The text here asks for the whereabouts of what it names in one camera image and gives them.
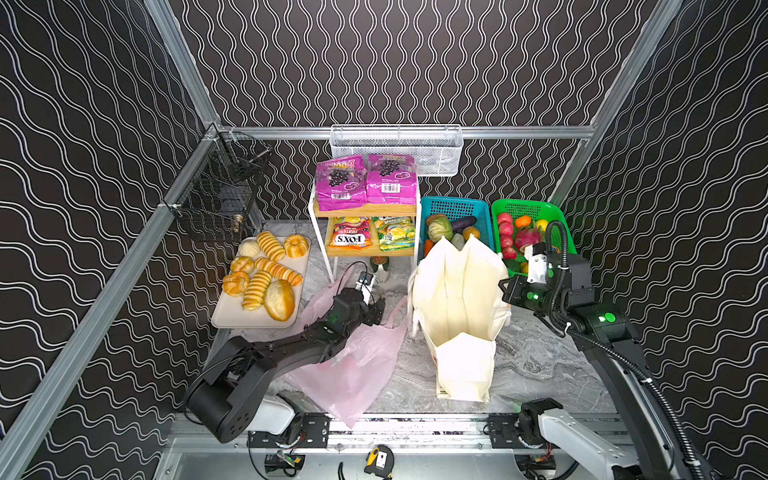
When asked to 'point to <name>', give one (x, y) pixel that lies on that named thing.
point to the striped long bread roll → (255, 290)
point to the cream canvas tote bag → (458, 304)
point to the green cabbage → (439, 227)
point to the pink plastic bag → (353, 376)
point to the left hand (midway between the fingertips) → (381, 297)
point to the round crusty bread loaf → (279, 299)
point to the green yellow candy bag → (395, 232)
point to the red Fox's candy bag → (351, 233)
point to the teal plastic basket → (455, 207)
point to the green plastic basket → (535, 209)
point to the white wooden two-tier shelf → (322, 222)
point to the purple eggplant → (459, 225)
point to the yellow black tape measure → (380, 461)
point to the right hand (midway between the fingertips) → (502, 281)
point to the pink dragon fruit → (526, 237)
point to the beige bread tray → (231, 312)
